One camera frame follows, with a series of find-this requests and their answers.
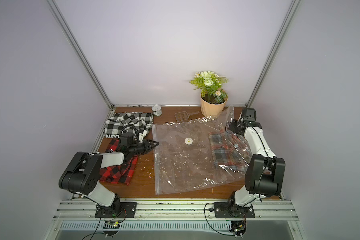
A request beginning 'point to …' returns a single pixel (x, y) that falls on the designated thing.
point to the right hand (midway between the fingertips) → (236, 121)
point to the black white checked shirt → (140, 120)
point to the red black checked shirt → (122, 173)
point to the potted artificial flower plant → (213, 97)
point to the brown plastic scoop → (183, 115)
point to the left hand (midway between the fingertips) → (159, 144)
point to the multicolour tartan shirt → (230, 151)
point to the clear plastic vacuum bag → (200, 154)
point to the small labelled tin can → (157, 110)
